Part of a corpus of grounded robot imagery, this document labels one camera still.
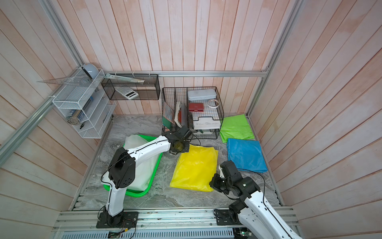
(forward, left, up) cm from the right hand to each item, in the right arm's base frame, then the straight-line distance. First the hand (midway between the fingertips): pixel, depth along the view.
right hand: (209, 181), depth 77 cm
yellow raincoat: (+8, +7, -3) cm, 11 cm away
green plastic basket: (-7, +35, +1) cm, 35 cm away
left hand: (+20, +14, -1) cm, 24 cm away
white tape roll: (+46, -5, +11) cm, 48 cm away
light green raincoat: (+44, -24, -7) cm, 51 cm away
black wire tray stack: (+41, +1, +11) cm, 42 cm away
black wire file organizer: (+50, +22, +4) cm, 55 cm away
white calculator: (+52, +53, +19) cm, 77 cm away
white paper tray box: (+33, +1, +10) cm, 34 cm away
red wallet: (+43, +7, +14) cm, 46 cm away
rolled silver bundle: (+24, +70, +25) cm, 78 cm away
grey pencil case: (+56, +4, +14) cm, 58 cm away
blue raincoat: (+21, -27, -8) cm, 35 cm away
